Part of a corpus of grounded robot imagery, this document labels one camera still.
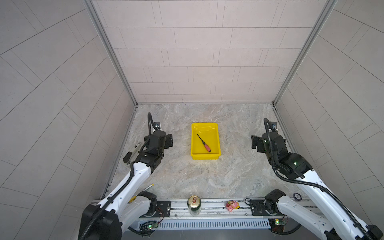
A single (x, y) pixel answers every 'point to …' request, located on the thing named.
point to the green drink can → (194, 203)
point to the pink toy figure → (232, 204)
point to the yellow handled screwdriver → (133, 198)
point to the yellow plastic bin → (209, 133)
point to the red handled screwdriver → (205, 145)
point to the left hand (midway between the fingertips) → (164, 132)
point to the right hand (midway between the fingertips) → (261, 137)
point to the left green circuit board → (153, 226)
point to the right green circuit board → (277, 225)
